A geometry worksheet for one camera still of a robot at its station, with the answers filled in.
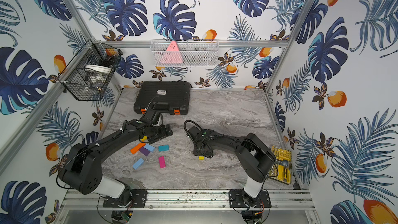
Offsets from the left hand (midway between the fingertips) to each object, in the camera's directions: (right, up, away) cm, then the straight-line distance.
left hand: (167, 133), depth 87 cm
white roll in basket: (-32, +34, -7) cm, 47 cm away
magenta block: (-3, -16, -1) cm, 17 cm away
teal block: (-3, -9, +4) cm, 10 cm away
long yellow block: (+19, -14, -1) cm, 24 cm away
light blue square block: (-11, -9, +3) cm, 14 cm away
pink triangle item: (+3, +45, +3) cm, 45 cm away
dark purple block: (-14, -11, +3) cm, 18 cm away
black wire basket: (-47, +35, +5) cm, 59 cm away
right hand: (+19, -12, +2) cm, 22 cm away
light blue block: (-16, -16, -2) cm, 23 cm away
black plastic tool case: (0, +22, +20) cm, 29 cm away
